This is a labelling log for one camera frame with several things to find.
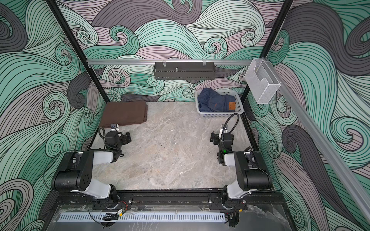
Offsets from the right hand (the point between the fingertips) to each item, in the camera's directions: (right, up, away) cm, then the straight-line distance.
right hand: (221, 132), depth 93 cm
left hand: (-67, 0, +1) cm, 67 cm away
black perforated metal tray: (-25, +41, +2) cm, 48 cm away
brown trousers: (-74, +13, +21) cm, 78 cm away
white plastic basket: (+17, +17, +13) cm, 27 cm away
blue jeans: (-5, +23, +17) cm, 29 cm away
